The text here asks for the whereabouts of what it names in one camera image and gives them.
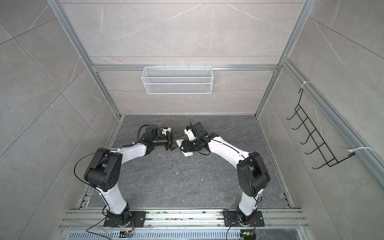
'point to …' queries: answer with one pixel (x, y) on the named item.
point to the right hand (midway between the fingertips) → (184, 147)
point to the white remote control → (186, 154)
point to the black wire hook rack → (321, 149)
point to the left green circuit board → (126, 234)
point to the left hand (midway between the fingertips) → (182, 136)
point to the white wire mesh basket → (177, 80)
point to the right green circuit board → (248, 234)
